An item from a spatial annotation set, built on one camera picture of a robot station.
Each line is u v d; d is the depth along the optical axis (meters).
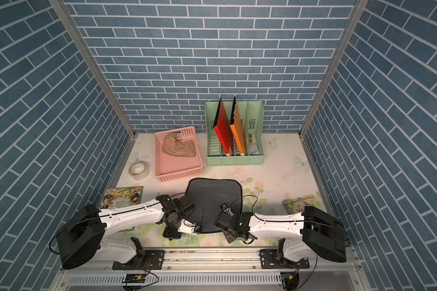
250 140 1.16
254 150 1.11
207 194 0.94
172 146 1.08
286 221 0.48
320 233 0.43
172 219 0.62
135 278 0.72
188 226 0.72
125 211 0.50
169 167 1.02
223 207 0.75
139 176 0.99
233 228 0.62
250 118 1.09
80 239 0.42
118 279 0.77
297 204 0.89
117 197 0.91
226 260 0.75
